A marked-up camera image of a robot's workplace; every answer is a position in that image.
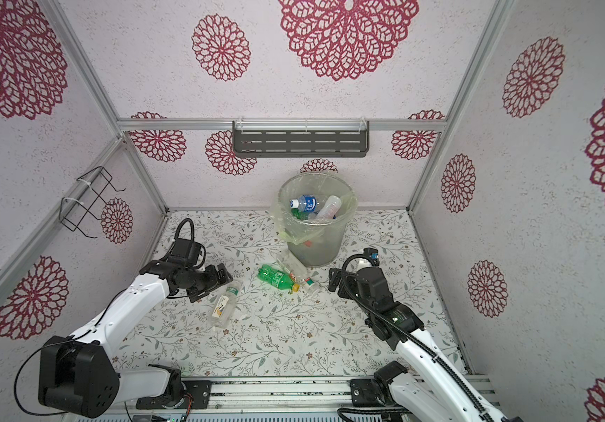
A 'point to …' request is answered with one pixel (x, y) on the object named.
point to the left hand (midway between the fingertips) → (222, 288)
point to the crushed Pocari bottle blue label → (306, 203)
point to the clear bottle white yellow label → (223, 306)
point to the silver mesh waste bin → (311, 212)
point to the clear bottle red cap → (332, 206)
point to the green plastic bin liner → (298, 231)
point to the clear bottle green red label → (300, 275)
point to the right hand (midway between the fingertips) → (343, 269)
